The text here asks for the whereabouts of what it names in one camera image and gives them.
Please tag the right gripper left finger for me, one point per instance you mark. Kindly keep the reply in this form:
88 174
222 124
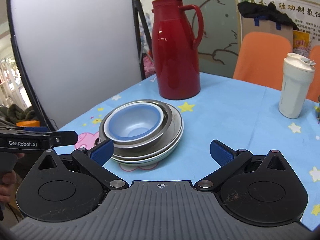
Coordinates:
92 161

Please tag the left orange chair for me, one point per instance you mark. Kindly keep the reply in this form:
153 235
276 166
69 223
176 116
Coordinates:
261 59

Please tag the white ceramic bowl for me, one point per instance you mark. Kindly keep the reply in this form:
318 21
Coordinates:
110 129

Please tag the right orange chair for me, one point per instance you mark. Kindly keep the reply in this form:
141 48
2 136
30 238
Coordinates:
314 89

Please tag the yellow snack bag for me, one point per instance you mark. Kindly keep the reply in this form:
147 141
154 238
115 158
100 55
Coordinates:
301 43

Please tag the white travel tumbler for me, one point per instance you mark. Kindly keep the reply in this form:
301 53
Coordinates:
298 74

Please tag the blue plastic bowl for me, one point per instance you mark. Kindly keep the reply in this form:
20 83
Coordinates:
136 123

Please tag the frosted glass cartoon door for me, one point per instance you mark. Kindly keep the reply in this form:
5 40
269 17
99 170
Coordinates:
218 51

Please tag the white reflector panel black frame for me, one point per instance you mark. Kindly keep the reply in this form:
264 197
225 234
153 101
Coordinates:
74 54

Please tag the red thermos jug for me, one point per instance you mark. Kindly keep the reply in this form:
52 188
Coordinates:
177 32

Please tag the chinese text poster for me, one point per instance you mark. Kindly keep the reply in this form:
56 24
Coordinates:
304 13

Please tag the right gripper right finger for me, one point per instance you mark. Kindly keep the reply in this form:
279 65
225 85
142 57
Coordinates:
230 162

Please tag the black cloth on bag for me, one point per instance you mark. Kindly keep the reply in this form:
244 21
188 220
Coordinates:
265 12

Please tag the person's left hand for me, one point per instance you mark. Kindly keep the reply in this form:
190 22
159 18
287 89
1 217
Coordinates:
9 181

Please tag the orange chair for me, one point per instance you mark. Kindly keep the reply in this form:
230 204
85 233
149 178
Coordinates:
314 89
261 59

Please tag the stainless steel bowl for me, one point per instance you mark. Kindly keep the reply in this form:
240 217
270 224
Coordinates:
136 123

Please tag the lower white plate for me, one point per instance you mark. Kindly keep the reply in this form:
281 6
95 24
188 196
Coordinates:
151 155

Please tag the blue cartoon tablecloth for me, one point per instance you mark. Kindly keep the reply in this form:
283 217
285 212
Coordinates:
243 116

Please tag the pink floral fabric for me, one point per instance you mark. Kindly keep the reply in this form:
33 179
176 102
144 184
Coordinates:
149 67

